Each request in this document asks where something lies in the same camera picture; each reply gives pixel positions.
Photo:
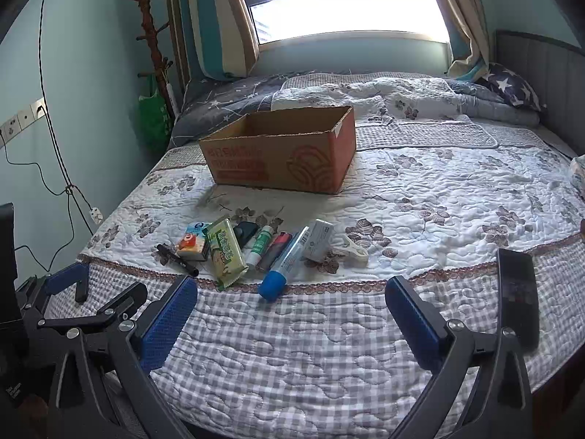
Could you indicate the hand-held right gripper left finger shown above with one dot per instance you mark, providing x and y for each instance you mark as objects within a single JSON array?
[{"x": 169, "y": 324}]

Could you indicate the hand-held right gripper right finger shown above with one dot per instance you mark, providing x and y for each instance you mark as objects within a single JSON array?
[{"x": 413, "y": 324}]

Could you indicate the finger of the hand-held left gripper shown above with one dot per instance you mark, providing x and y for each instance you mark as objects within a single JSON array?
[
  {"x": 66, "y": 279},
  {"x": 123, "y": 299}
]

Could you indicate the black marker pen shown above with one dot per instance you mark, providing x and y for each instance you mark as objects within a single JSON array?
[{"x": 176, "y": 258}]

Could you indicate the small orange juice carton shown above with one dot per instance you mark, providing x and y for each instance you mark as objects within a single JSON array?
[{"x": 189, "y": 244}]

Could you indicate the green snack packet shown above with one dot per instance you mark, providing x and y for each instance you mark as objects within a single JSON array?
[{"x": 224, "y": 251}]

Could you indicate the white plastic clip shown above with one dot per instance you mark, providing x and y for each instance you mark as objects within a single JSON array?
[{"x": 352, "y": 251}]

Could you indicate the clear tube with blue cap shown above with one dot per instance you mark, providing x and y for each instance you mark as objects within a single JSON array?
[{"x": 274, "y": 283}]

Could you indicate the green glue stick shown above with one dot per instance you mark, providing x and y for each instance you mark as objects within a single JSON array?
[{"x": 260, "y": 244}]

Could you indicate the small white grey box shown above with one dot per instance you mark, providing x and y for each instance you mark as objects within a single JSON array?
[{"x": 317, "y": 238}]

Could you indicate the brown cardboard box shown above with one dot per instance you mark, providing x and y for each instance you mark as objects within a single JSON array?
[{"x": 274, "y": 164}]

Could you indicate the white plug adaptor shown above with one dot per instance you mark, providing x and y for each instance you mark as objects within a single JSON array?
[{"x": 96, "y": 216}]

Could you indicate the black remote control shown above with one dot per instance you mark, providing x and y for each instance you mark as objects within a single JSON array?
[{"x": 516, "y": 283}]

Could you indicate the small dark remote control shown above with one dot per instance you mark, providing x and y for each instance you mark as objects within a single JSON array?
[{"x": 247, "y": 231}]

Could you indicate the red black lighter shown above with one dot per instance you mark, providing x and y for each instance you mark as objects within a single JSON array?
[{"x": 276, "y": 249}]

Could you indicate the green shopping bag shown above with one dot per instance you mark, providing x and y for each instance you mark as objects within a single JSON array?
[{"x": 153, "y": 119}]

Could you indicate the dark star-print duvet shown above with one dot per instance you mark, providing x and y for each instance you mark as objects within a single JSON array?
[{"x": 215, "y": 100}]

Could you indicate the floral folded comforter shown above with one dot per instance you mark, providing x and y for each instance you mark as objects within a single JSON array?
[{"x": 365, "y": 93}]

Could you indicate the navy star pillow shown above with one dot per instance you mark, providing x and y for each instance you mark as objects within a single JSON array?
[{"x": 512, "y": 82}]

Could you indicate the wooden coat rack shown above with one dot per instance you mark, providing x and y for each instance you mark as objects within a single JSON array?
[{"x": 148, "y": 23}]

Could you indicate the grey padded headboard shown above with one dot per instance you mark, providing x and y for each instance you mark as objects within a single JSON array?
[{"x": 548, "y": 68}]

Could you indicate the striped curtain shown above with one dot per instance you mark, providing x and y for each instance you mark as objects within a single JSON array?
[{"x": 215, "y": 18}]

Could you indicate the beige curtain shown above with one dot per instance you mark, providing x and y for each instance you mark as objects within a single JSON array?
[{"x": 466, "y": 23}]

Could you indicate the window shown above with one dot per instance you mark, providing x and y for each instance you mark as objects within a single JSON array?
[{"x": 342, "y": 9}]

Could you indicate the white wall socket strip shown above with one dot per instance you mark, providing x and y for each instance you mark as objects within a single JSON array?
[{"x": 27, "y": 116}]

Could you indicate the wooden frame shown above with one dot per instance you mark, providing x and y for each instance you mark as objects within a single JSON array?
[{"x": 176, "y": 32}]

